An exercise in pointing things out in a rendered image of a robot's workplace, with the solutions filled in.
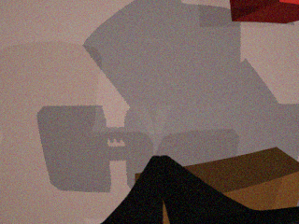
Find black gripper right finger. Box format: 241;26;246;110
161;154;299;224

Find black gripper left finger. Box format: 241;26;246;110
101;156;164;224

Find red cube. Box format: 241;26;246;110
229;0;299;23

